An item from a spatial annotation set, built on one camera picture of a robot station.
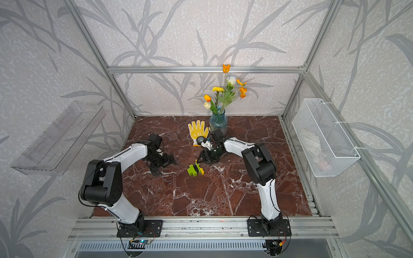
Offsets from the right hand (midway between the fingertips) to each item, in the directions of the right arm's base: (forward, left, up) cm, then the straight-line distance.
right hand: (201, 161), depth 92 cm
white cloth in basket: (-1, -56, +18) cm, 59 cm away
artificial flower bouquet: (+30, -13, +23) cm, 40 cm away
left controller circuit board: (-38, +23, -3) cm, 45 cm away
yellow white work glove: (+27, +5, -3) cm, 27 cm away
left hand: (-3, +17, +1) cm, 17 cm away
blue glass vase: (+26, -10, +7) cm, 28 cm away
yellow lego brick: (-6, -1, -3) cm, 6 cm away
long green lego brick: (-5, +6, -2) cm, 8 cm away
